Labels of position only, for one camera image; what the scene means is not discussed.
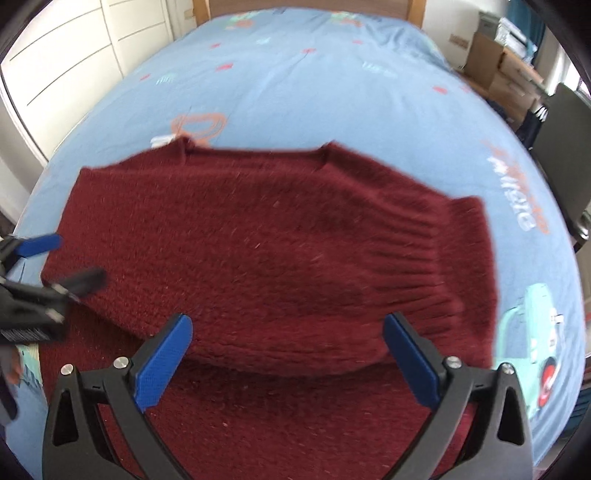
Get blue printed bed sheet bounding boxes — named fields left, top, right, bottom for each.
left=0, top=9, right=587, bottom=480

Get dark red knit sweater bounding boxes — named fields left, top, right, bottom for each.
left=39, top=138, right=502, bottom=480

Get dark blue bag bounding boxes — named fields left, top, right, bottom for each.
left=516, top=105, right=551, bottom=145

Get wooden headboard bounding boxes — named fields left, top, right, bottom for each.
left=193, top=0, right=426, bottom=24

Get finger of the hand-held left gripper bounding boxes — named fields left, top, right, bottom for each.
left=0, top=233, right=64, bottom=274
left=44, top=268, right=108, bottom=302

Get grey printer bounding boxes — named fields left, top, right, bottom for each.
left=478, top=11, right=527, bottom=47

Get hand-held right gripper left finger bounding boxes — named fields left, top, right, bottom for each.
left=42, top=313, right=194, bottom=480

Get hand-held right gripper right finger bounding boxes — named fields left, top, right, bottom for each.
left=383, top=313, right=535, bottom=480

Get dark grey chair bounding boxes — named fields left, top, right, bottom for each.
left=531, top=83, right=591, bottom=252

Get white wardrobe doors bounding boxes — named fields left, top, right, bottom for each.
left=0, top=0, right=199, bottom=162

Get person's left hand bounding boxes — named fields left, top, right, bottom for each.
left=0, top=344, right=23, bottom=421

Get wooden drawer cabinet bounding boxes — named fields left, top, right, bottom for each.
left=464, top=30, right=546, bottom=121

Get teal curtain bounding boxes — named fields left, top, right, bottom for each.
left=508, top=0, right=550, bottom=47

